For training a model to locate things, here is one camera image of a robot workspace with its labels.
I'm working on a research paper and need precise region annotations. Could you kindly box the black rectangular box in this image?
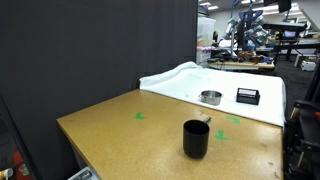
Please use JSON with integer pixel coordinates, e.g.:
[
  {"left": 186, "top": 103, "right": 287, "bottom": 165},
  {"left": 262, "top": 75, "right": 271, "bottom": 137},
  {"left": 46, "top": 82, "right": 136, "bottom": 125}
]
[{"left": 235, "top": 87, "right": 261, "bottom": 106}]

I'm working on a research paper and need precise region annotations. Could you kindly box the black desk with monitor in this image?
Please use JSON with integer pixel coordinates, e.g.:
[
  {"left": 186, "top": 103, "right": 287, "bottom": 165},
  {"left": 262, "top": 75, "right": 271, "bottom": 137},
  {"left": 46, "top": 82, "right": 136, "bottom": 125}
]
[{"left": 263, "top": 21, "right": 320, "bottom": 65}]

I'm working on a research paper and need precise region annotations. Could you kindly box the curved green tape mark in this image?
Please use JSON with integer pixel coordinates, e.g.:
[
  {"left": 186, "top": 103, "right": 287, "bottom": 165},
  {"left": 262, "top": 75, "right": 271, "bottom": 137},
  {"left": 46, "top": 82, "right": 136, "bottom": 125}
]
[{"left": 134, "top": 111, "right": 146, "bottom": 121}]

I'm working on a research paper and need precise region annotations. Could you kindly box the ceiling light panel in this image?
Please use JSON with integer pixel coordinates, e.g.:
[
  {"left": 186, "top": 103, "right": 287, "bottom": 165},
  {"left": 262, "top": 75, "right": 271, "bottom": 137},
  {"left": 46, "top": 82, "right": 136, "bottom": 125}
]
[{"left": 199, "top": 1, "right": 220, "bottom": 11}]

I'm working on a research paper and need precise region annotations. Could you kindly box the black cup with handle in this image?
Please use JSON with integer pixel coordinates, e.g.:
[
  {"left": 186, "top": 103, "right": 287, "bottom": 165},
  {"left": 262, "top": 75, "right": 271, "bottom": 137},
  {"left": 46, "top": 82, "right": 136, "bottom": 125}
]
[{"left": 182, "top": 119, "right": 211, "bottom": 160}]

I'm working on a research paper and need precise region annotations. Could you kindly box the small steel pot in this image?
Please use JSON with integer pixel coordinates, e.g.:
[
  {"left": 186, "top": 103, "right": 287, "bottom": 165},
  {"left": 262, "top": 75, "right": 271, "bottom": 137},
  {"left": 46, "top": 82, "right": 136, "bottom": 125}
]
[{"left": 198, "top": 89, "right": 224, "bottom": 106}]

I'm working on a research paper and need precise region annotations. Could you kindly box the white cloth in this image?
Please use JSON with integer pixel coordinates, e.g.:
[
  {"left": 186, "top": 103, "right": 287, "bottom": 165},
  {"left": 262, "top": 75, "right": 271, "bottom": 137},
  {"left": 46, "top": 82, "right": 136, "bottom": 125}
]
[{"left": 139, "top": 60, "right": 287, "bottom": 128}]

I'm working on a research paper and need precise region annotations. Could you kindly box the black backdrop curtain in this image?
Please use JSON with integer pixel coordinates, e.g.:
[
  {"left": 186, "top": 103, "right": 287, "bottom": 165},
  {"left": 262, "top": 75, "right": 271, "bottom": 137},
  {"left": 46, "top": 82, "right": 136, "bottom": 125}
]
[{"left": 0, "top": 0, "right": 200, "bottom": 180}]

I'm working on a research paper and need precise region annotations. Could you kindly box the white box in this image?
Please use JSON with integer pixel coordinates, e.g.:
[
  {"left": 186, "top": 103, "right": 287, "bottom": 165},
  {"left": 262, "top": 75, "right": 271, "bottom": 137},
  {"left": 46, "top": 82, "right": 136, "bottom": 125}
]
[{"left": 300, "top": 60, "right": 317, "bottom": 72}]

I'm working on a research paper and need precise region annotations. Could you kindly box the cross-shaped green tape mark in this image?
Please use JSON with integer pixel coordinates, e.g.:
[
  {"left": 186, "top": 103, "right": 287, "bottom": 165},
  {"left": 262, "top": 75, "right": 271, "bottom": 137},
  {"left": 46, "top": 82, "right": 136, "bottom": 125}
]
[{"left": 214, "top": 129, "right": 230, "bottom": 142}]

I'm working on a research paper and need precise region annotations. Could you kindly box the wooden workbench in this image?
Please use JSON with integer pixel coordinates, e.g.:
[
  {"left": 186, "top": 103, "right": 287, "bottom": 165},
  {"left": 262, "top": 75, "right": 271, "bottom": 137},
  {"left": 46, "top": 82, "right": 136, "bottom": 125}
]
[{"left": 207, "top": 58, "right": 276, "bottom": 72}]

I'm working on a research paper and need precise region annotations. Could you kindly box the red container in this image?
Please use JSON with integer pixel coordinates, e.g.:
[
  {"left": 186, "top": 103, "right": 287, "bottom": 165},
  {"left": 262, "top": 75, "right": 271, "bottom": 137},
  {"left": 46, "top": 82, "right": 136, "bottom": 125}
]
[{"left": 13, "top": 151, "right": 33, "bottom": 180}]

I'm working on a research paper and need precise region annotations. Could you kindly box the clear plastic storage bin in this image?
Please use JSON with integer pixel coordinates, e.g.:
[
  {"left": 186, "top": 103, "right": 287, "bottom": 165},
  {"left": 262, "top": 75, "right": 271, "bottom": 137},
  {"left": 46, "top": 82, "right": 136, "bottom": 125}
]
[{"left": 196, "top": 16, "right": 217, "bottom": 48}]

